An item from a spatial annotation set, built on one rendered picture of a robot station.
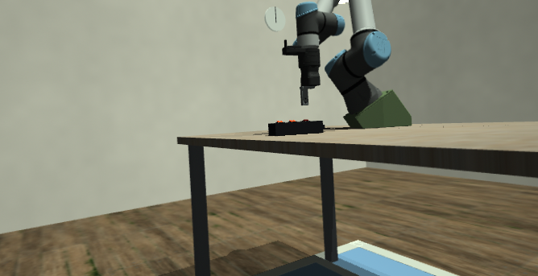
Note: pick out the black power strip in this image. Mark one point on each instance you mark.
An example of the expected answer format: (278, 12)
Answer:
(293, 127)

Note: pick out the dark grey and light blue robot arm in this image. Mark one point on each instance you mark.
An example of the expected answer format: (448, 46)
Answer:
(369, 47)

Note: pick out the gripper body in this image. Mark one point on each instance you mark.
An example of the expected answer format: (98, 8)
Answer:
(308, 52)

